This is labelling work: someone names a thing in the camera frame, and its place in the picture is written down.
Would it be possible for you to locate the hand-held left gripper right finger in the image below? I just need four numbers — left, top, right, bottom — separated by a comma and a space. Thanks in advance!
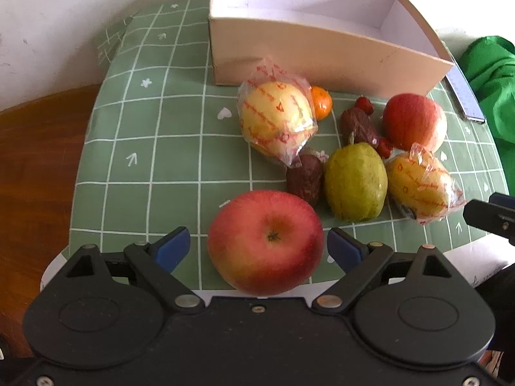
312, 227, 471, 314

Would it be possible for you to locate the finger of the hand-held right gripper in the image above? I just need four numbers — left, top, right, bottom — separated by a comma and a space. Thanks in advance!
489, 193, 515, 210
463, 199, 515, 246

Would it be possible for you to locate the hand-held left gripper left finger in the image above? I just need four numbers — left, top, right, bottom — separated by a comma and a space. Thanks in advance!
46, 227, 206, 314

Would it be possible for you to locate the green pear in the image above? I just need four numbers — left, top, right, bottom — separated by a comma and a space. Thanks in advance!
324, 133, 389, 223

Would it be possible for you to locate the yellow fruit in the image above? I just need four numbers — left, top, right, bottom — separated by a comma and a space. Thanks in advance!
384, 142, 467, 226
237, 58, 318, 168

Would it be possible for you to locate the red apple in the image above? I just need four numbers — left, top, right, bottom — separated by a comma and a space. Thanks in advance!
382, 93, 448, 152
207, 190, 325, 296

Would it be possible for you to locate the dark brown dried fruit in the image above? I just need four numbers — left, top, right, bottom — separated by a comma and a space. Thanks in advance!
286, 155, 323, 206
340, 107, 381, 147

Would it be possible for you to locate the orange tangerine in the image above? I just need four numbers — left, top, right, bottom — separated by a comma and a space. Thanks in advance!
311, 86, 333, 121

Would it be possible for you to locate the cardboard box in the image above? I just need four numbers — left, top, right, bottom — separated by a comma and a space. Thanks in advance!
208, 0, 457, 98

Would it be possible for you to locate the green checkered tablecloth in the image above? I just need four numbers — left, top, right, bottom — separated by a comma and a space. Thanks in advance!
69, 2, 510, 292

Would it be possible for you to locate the dark clothing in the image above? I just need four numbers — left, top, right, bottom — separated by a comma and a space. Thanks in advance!
477, 263, 515, 354

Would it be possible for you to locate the green cloth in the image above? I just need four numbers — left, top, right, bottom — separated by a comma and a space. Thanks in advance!
459, 35, 515, 198

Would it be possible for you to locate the smartphone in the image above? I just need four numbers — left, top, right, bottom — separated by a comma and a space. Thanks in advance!
445, 62, 486, 124

